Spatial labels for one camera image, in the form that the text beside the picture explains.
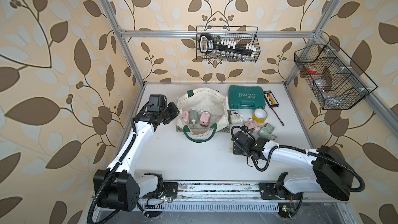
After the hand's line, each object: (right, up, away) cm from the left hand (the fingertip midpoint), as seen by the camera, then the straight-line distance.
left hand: (177, 108), depth 80 cm
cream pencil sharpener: (+33, -6, +16) cm, 37 cm away
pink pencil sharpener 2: (+3, -6, +14) cm, 15 cm away
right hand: (+34, -23, +7) cm, 41 cm away
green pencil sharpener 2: (+7, -6, +13) cm, 16 cm away
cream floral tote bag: (+14, +4, +14) cm, 21 cm away
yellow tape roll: (+51, -6, +21) cm, 56 cm away
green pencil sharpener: (+51, -14, +9) cm, 54 cm away
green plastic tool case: (+40, +6, +26) cm, 48 cm away
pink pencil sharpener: (+43, -11, +11) cm, 46 cm away
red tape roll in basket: (+71, +20, 0) cm, 74 cm away
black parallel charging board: (+61, +5, +28) cm, 67 cm away
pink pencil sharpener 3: (+14, -7, +12) cm, 20 cm away
